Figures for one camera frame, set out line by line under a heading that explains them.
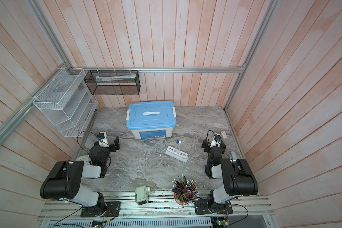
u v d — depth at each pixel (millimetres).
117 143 838
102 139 774
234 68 940
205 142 837
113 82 1048
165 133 969
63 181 502
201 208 730
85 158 896
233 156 902
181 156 896
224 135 1033
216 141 762
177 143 826
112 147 825
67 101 731
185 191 660
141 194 734
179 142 817
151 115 929
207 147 817
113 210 733
